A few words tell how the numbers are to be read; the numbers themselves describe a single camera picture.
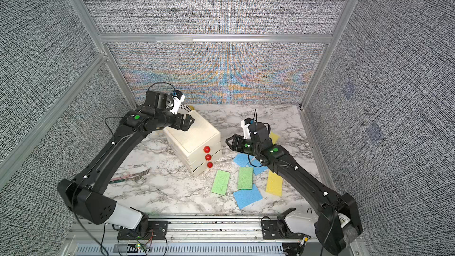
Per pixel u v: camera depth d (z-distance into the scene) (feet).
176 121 2.22
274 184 2.84
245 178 2.81
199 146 2.47
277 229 2.39
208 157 2.73
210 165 2.88
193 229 2.45
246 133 2.31
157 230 2.42
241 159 3.08
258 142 1.95
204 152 2.55
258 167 2.22
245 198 2.67
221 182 2.81
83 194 1.33
